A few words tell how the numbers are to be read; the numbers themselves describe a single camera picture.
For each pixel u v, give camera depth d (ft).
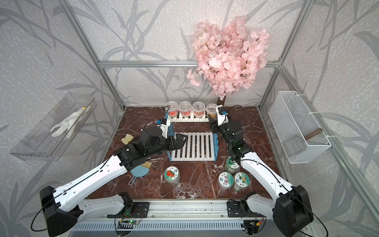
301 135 1.97
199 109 2.42
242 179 2.48
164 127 2.10
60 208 1.25
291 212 1.27
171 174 2.54
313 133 2.10
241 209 2.37
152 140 1.70
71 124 2.10
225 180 2.47
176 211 2.45
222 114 2.04
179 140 2.00
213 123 2.20
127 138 3.32
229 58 2.14
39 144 2.02
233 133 1.80
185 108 2.43
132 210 2.19
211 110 2.43
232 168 2.64
